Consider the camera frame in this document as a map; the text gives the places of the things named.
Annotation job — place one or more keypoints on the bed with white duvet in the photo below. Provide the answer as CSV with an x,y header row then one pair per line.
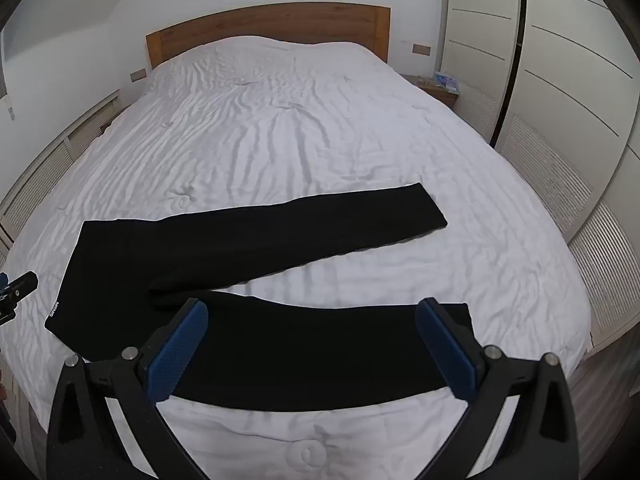
x,y
300,135

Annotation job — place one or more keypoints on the wooden headboard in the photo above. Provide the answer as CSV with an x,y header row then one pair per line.
x,y
275,22

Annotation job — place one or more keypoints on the wooden nightstand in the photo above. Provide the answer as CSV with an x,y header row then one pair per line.
x,y
441,95

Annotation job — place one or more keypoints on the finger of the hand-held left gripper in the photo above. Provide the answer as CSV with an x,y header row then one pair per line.
x,y
22,285

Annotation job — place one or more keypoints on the blue packet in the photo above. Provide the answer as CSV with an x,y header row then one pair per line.
x,y
446,81

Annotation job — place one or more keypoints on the white louvered cabinet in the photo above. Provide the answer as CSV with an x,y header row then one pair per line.
x,y
45,170

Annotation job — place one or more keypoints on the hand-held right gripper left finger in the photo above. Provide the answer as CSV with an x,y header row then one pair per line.
x,y
177,347

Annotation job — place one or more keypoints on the black pants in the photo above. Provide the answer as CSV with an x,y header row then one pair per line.
x,y
250,240

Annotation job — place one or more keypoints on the wall switch plate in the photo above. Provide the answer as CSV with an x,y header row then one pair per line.
x,y
421,49
138,75

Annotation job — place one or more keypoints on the white wardrobe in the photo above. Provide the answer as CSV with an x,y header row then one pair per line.
x,y
560,85

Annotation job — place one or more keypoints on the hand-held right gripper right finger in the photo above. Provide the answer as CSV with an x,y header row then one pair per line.
x,y
447,347

